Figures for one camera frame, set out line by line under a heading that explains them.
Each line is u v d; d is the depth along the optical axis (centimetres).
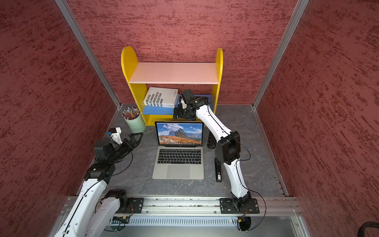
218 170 85
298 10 72
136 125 100
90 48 88
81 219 43
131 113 95
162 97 100
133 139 67
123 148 66
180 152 92
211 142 97
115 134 68
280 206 77
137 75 85
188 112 67
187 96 70
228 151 55
